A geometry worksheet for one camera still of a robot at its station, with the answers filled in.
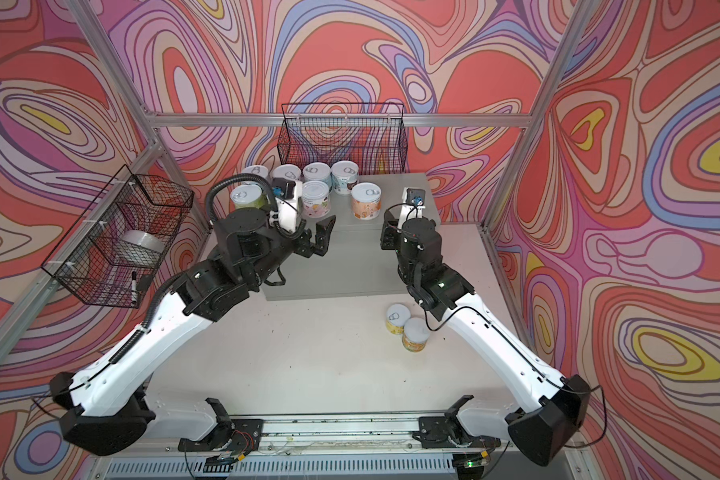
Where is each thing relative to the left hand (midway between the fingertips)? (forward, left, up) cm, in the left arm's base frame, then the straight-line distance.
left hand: (317, 209), depth 59 cm
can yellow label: (-3, -19, -40) cm, 45 cm away
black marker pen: (-5, +47, -20) cm, 51 cm away
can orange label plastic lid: (-9, -24, -40) cm, 48 cm away
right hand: (+6, -18, -8) cm, 21 cm away
